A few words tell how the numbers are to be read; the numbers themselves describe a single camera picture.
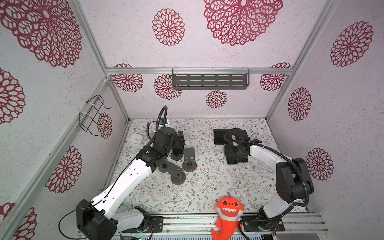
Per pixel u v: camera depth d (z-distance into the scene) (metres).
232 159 1.08
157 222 0.75
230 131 1.14
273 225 0.67
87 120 0.75
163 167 0.92
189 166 0.95
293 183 0.47
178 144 0.67
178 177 0.83
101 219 0.37
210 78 0.93
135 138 1.04
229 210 0.70
